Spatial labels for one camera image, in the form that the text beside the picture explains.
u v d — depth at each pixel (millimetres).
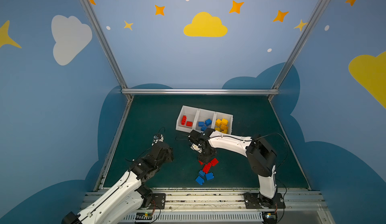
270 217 733
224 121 1026
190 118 1076
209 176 826
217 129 1002
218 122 1015
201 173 819
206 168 838
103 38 858
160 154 604
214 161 861
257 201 751
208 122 1034
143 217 731
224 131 986
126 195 485
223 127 1013
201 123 1048
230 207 737
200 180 805
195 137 718
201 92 1239
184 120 1046
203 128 1015
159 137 707
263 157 493
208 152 749
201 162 784
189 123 1044
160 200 749
